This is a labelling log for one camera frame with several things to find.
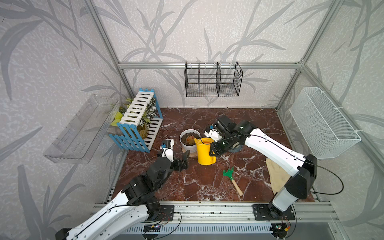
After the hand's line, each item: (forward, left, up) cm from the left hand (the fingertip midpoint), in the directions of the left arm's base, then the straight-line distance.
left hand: (182, 151), depth 70 cm
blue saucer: (+13, -32, -22) cm, 41 cm away
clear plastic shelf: (+7, +47, +6) cm, 47 cm away
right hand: (+1, -13, -4) cm, 14 cm away
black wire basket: (+56, -17, +1) cm, 58 cm away
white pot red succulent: (+15, 0, -14) cm, 20 cm away
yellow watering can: (+3, -10, -3) cm, 11 cm away
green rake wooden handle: (-2, -26, -23) cm, 35 cm away
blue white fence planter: (+16, +24, -1) cm, 29 cm away
